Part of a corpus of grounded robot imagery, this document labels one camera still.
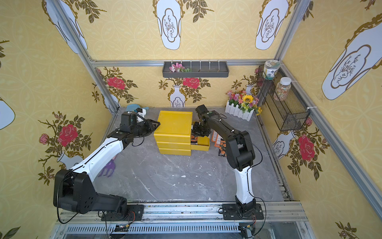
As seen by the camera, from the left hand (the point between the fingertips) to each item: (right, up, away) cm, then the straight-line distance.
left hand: (154, 124), depth 85 cm
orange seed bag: (+41, -17, +10) cm, 45 cm away
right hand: (+26, -5, +12) cm, 29 cm away
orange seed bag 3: (+37, -8, +18) cm, 41 cm away
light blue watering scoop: (-27, +14, +36) cm, 47 cm away
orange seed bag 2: (+38, -13, +15) cm, 43 cm away
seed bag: (+23, -10, +7) cm, 26 cm away
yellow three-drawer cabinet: (+11, -6, -6) cm, 14 cm away
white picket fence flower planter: (+52, +12, +26) cm, 59 cm away
